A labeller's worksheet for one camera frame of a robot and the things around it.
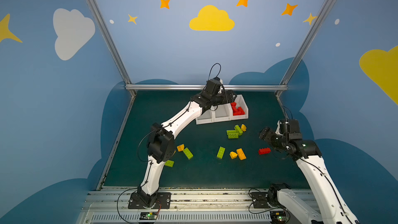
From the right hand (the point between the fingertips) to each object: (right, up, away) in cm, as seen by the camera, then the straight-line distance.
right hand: (267, 134), depth 78 cm
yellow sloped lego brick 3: (-46, -10, +13) cm, 49 cm away
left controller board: (-58, -37, -6) cm, 70 cm away
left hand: (-15, +20, +6) cm, 26 cm away
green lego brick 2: (-9, -1, +21) cm, 23 cm away
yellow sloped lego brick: (-6, 0, +23) cm, 23 cm away
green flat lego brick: (-52, -18, +8) cm, 55 cm away
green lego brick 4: (-41, -13, +12) cm, 45 cm away
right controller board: (+3, -38, -6) cm, 38 cm away
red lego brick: (-10, +15, +34) cm, 38 cm away
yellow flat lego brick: (-10, -14, +12) cm, 21 cm away
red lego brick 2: (-8, +11, +30) cm, 33 cm away
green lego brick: (-13, -3, +21) cm, 25 cm away
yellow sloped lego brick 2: (-15, -14, +11) cm, 23 cm away
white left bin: (-29, +7, +32) cm, 44 cm away
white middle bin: (-17, +10, +33) cm, 38 cm away
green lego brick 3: (-22, -13, +12) cm, 28 cm away
